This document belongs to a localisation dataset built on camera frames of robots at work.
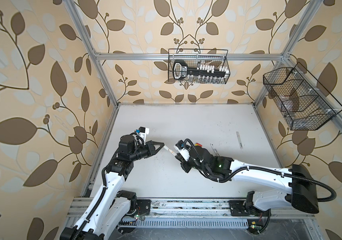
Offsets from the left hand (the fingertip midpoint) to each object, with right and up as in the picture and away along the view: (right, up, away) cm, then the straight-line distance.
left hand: (164, 144), depth 72 cm
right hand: (+6, -6, +2) cm, 9 cm away
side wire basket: (+69, +20, 0) cm, 72 cm away
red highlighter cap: (+21, -4, +26) cm, 34 cm away
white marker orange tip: (+4, -4, +2) cm, 6 cm away
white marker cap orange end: (+1, -2, +2) cm, 3 cm away
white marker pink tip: (+49, -2, +29) cm, 57 cm away
